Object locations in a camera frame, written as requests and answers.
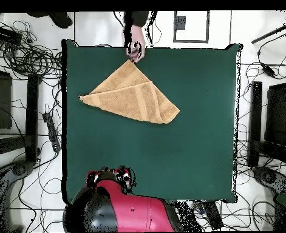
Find person's hand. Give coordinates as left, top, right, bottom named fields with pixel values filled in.
left=126, top=25, right=147, bottom=64

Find tan terry towel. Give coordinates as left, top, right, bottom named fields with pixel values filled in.
left=78, top=59, right=181, bottom=125

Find dark grey square plate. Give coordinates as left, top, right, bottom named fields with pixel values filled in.
left=174, top=15, right=186, bottom=30

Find dark rounded object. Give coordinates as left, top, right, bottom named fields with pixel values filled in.
left=27, top=11, right=73, bottom=29

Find dark green table cloth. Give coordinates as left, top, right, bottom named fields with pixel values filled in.
left=61, top=39, right=242, bottom=204

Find black stand beam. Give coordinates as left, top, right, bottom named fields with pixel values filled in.
left=25, top=73, right=39, bottom=163
left=248, top=81, right=263, bottom=168

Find black electronics box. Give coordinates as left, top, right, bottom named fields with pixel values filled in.
left=0, top=24, right=24, bottom=46

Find black pole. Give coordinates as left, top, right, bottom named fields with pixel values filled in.
left=251, top=22, right=286, bottom=44

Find black power adapter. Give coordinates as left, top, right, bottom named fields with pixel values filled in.
left=261, top=63, right=277, bottom=78

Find dark cabinet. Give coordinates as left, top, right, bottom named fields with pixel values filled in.
left=265, top=82, right=286, bottom=146
left=0, top=69, right=13, bottom=130

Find black stand base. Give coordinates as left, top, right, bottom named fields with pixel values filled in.
left=251, top=166, right=286, bottom=195
left=0, top=160, right=35, bottom=233

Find long black power strip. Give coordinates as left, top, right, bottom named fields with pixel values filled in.
left=203, top=201, right=224, bottom=231

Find tangled black cables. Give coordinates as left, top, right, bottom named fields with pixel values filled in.
left=0, top=20, right=63, bottom=81

